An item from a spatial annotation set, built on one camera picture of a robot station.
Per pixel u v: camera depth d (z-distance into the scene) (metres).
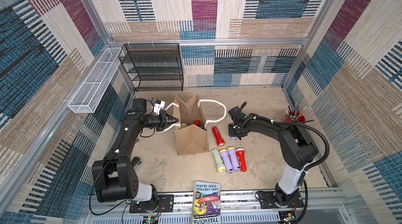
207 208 0.70
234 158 0.85
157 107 0.76
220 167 0.81
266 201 0.73
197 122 0.99
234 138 0.91
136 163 0.82
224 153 0.85
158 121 0.71
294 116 0.93
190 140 0.78
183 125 0.91
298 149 0.49
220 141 0.91
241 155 0.85
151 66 1.08
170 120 0.76
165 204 0.73
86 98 0.70
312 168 0.51
